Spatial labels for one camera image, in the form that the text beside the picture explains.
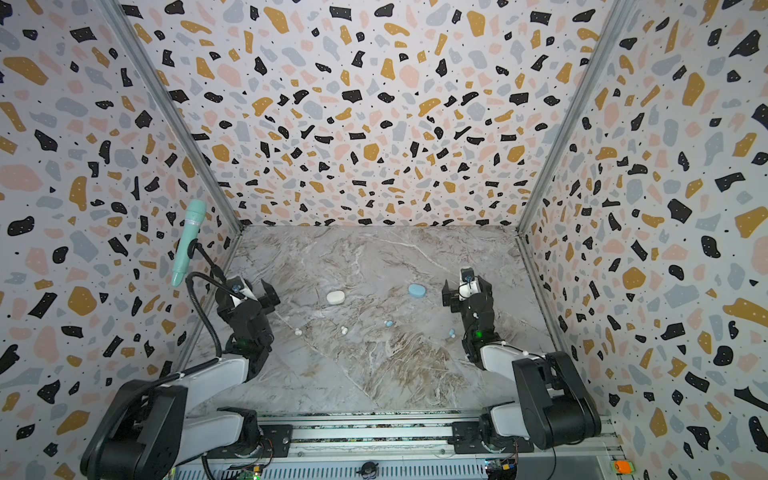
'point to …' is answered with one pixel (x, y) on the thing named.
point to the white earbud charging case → (335, 297)
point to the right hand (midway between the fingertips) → (470, 278)
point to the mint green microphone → (192, 226)
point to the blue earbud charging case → (417, 290)
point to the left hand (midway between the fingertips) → (253, 287)
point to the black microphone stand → (194, 244)
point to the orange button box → (622, 467)
